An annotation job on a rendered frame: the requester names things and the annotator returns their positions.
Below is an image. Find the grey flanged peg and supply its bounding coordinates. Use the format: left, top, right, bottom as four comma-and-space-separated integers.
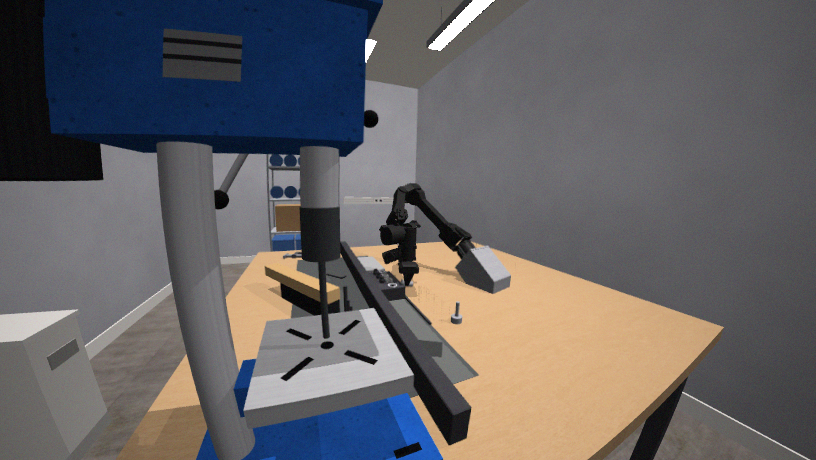
451, 301, 463, 324

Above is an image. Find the black long square bar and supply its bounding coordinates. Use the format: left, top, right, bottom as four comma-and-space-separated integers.
340, 241, 472, 445

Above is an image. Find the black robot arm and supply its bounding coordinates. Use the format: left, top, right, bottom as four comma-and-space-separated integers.
379, 183, 476, 264

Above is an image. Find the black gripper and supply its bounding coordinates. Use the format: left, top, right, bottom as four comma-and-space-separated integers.
398, 242, 419, 286

